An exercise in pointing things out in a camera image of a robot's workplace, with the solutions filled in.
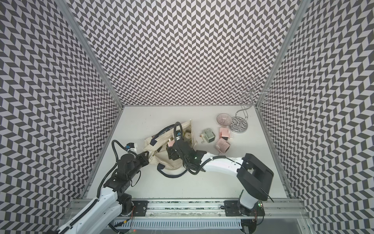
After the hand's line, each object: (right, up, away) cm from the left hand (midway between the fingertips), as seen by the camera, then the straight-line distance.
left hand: (149, 153), depth 84 cm
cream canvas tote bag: (+5, +6, -3) cm, 9 cm away
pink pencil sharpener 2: (+44, +3, +6) cm, 45 cm away
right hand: (+15, +3, -2) cm, 15 cm away
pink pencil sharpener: (+47, +10, +13) cm, 50 cm away
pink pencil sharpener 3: (+14, +7, -7) cm, 17 cm away
